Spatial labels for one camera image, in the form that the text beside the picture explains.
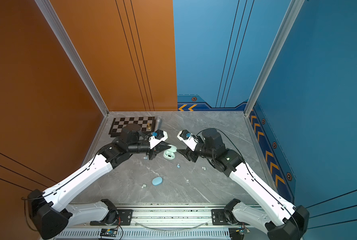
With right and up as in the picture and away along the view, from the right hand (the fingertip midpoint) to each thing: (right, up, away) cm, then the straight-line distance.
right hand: (180, 144), depth 69 cm
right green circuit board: (+29, -41, 0) cm, 51 cm away
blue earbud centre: (-2, -16, +22) cm, 27 cm away
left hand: (-5, 0, 0) cm, 5 cm away
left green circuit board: (-33, -43, +2) cm, 55 cm away
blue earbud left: (-23, -12, +25) cm, 36 cm away
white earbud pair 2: (-21, -25, +14) cm, 35 cm away
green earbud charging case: (-5, -5, 0) cm, 7 cm away
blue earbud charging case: (-14, -23, +15) cm, 30 cm away
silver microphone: (-17, +10, +42) cm, 46 cm away
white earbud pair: (+14, -17, +20) cm, 30 cm away
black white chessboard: (-25, +10, +39) cm, 47 cm away
